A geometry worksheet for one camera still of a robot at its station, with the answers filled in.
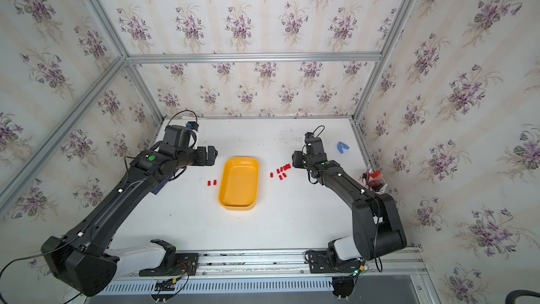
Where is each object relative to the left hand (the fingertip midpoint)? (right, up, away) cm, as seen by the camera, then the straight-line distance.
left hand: (209, 152), depth 76 cm
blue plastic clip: (+59, +1, +31) cm, 67 cm away
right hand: (+36, -3, +14) cm, 39 cm away
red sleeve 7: (+29, -12, +21) cm, 38 cm away
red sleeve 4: (+28, -10, +22) cm, 37 cm away
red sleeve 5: (+31, -9, +22) cm, 39 cm away
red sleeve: (-6, -16, +19) cm, 25 cm away
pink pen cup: (+66, -13, +7) cm, 67 cm away
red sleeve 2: (-3, -15, +19) cm, 24 cm away
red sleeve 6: (+28, -13, +19) cm, 36 cm away
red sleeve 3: (+23, -12, +20) cm, 33 cm away
